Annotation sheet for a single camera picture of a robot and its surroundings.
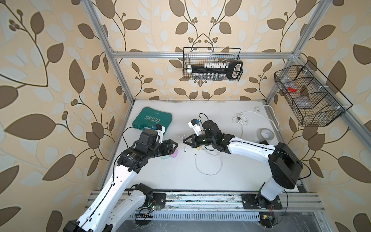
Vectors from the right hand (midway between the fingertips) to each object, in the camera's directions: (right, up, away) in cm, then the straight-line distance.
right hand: (183, 141), depth 79 cm
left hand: (-5, 0, -8) cm, 9 cm away
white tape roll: (+56, +1, +20) cm, 59 cm away
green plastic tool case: (-27, +13, +25) cm, 39 cm away
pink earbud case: (-6, -10, +11) cm, 16 cm away
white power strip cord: (+43, +11, +26) cm, 52 cm away
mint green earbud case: (-12, -12, +11) cm, 20 cm away
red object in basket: (+61, +29, +1) cm, 68 cm away
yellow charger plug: (+8, -3, -6) cm, 10 cm away
